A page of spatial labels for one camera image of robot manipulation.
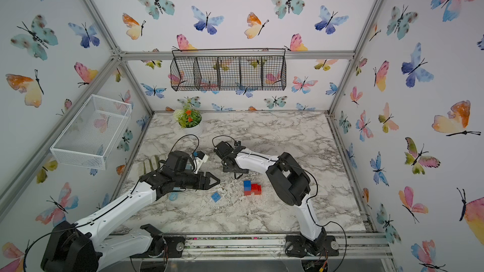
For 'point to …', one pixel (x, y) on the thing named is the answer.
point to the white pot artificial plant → (190, 120)
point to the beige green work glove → (151, 165)
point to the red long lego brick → (255, 188)
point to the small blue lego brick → (216, 197)
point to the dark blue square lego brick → (247, 185)
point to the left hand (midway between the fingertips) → (216, 180)
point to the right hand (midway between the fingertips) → (235, 165)
